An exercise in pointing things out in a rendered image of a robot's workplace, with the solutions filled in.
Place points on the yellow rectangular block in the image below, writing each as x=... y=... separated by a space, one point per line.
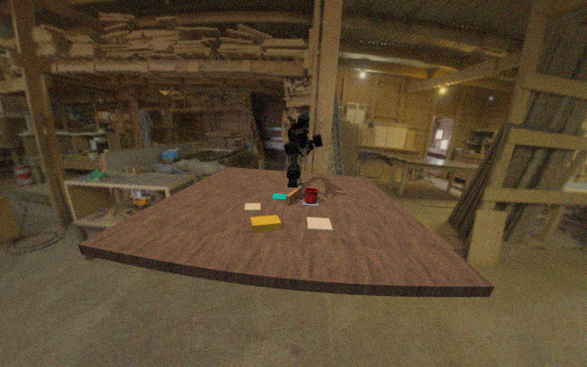
x=259 y=224

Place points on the red cup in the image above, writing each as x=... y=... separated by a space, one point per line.
x=311 y=195

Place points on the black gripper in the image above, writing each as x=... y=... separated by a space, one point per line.
x=303 y=143

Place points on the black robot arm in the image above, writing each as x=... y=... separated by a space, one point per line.
x=300 y=131

